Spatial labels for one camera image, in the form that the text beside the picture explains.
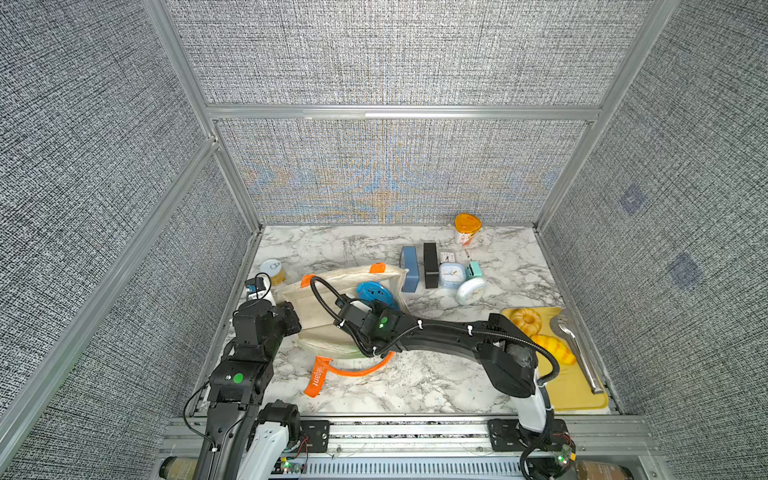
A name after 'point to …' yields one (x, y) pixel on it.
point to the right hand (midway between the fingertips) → (375, 299)
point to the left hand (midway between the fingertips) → (291, 299)
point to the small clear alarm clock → (447, 257)
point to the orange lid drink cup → (466, 225)
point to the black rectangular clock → (431, 267)
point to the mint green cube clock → (473, 270)
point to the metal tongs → (568, 322)
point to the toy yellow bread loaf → (557, 346)
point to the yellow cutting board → (571, 389)
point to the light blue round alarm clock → (451, 274)
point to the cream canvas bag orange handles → (315, 298)
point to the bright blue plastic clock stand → (370, 291)
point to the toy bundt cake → (526, 320)
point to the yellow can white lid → (274, 269)
